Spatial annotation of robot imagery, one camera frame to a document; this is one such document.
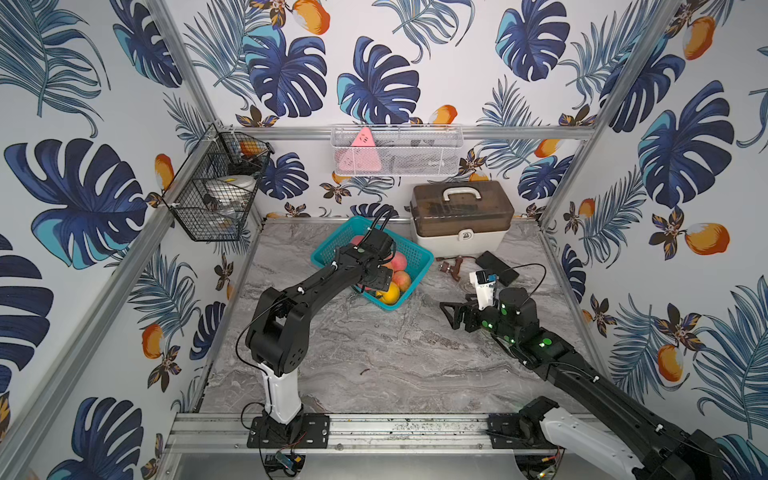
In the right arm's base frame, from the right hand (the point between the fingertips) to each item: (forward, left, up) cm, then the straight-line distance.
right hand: (455, 298), depth 78 cm
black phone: (+22, -24, -20) cm, 38 cm away
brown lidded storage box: (+27, -4, +4) cm, 27 cm away
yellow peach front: (+7, +17, -11) cm, 21 cm away
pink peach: (+21, +15, -11) cm, 28 cm away
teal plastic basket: (+22, +8, -12) cm, 27 cm away
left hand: (+12, +23, -5) cm, 26 cm away
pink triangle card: (+38, +26, +18) cm, 50 cm away
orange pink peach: (+14, +14, -11) cm, 23 cm away
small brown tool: (+21, -2, -15) cm, 26 cm away
